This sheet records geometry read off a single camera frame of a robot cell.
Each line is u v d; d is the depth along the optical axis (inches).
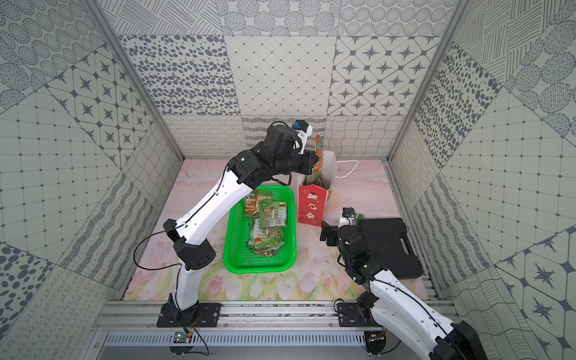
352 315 28.9
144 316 29.4
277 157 19.8
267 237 35.5
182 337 27.8
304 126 23.4
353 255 23.9
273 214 37.8
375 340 28.4
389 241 33.1
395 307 19.7
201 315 28.7
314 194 32.1
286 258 33.8
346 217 27.5
